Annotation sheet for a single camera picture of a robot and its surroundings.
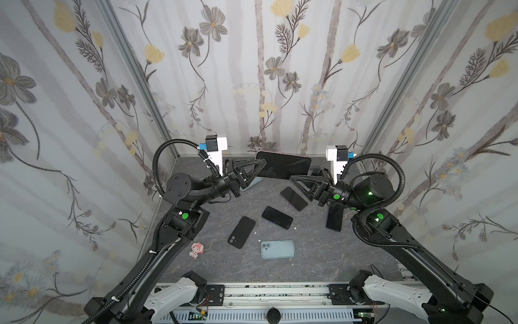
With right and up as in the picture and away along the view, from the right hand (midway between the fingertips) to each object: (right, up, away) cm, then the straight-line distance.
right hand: (296, 177), depth 47 cm
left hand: (-8, +4, 0) cm, 9 cm away
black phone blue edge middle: (-1, -20, +48) cm, 52 cm away
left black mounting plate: (-26, -44, +27) cm, 57 cm away
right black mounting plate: (+23, -44, +26) cm, 56 cm away
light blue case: (-1, -32, +39) cm, 51 cm away
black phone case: (-18, -26, +44) cm, 54 cm away
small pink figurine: (-35, -30, +35) cm, 58 cm away
